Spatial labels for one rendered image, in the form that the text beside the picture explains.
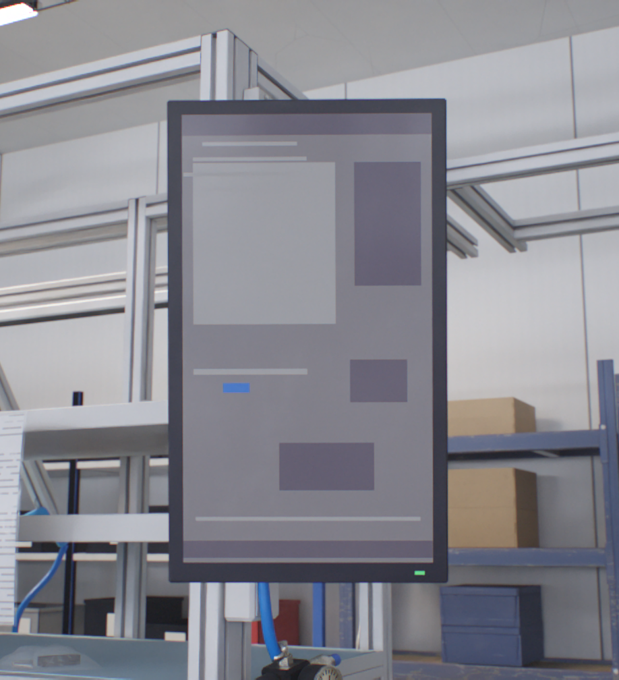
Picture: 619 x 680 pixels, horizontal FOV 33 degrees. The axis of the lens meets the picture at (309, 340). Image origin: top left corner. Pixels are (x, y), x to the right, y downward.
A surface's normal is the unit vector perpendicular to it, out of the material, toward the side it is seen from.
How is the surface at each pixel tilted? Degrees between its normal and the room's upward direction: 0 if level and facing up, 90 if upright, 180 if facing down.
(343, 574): 101
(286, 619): 90
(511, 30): 180
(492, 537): 90
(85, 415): 90
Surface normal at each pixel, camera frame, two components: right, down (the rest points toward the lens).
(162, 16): 0.00, 0.98
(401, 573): -0.02, 0.00
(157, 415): -0.44, -0.17
